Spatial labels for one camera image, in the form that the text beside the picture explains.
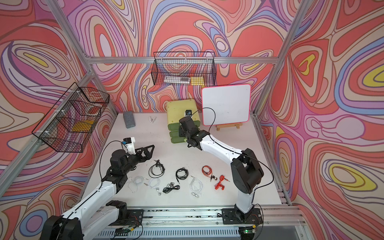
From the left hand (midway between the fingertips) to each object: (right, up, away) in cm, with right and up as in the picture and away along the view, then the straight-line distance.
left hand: (150, 147), depth 82 cm
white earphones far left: (-11, -21, +2) cm, 24 cm away
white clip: (-9, +17, +32) cm, 37 cm away
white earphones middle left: (+1, -21, +3) cm, 21 cm away
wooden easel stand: (+55, +13, +23) cm, 62 cm away
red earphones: (+33, -17, +7) cm, 38 cm away
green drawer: (+14, +12, +2) cm, 18 cm away
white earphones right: (+26, -23, +3) cm, 34 cm away
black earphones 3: (+11, -22, +1) cm, 25 cm away
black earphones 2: (+17, -18, +5) cm, 26 cm away
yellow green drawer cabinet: (+13, +21, +9) cm, 27 cm away
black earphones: (+3, -12, +9) cm, 15 cm away
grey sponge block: (-26, +18, +32) cm, 45 cm away
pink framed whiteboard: (+51, +28, +23) cm, 63 cm away
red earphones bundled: (+37, -21, +1) cm, 43 cm away
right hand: (+19, +10, +7) cm, 22 cm away
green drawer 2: (+14, +3, +17) cm, 22 cm away
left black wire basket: (-38, +12, -9) cm, 41 cm away
